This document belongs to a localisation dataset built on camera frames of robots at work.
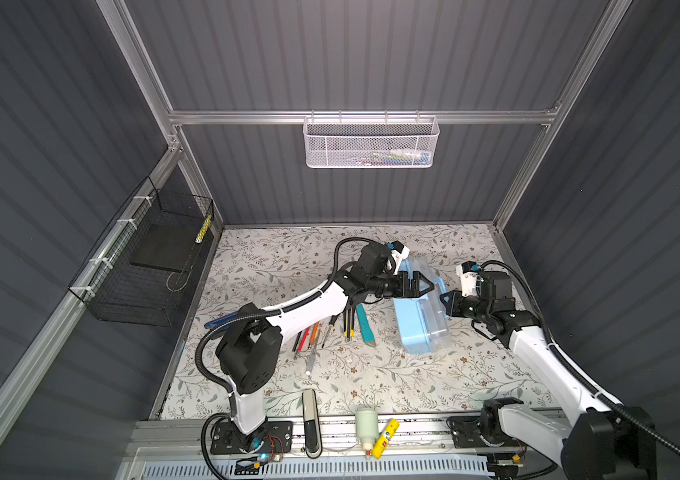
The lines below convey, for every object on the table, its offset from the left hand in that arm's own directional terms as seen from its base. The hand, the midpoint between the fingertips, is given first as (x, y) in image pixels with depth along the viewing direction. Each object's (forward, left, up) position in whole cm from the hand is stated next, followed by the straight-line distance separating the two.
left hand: (423, 286), depth 78 cm
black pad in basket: (+12, +67, +6) cm, 69 cm away
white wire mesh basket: (+72, +6, +1) cm, 72 cm away
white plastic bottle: (-29, +18, -13) cm, 36 cm away
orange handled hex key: (0, +30, -21) cm, 37 cm away
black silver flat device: (-31, +30, -17) cm, 47 cm away
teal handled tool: (-3, +14, -21) cm, 25 cm away
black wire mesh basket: (+4, +71, +6) cm, 71 cm away
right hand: (0, -8, -7) cm, 11 cm away
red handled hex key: (-3, +34, -21) cm, 40 cm away
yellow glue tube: (-29, +11, -19) cm, 37 cm away
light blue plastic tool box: (-8, +1, -5) cm, 9 cm away
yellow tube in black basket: (+17, +59, +7) cm, 62 cm away
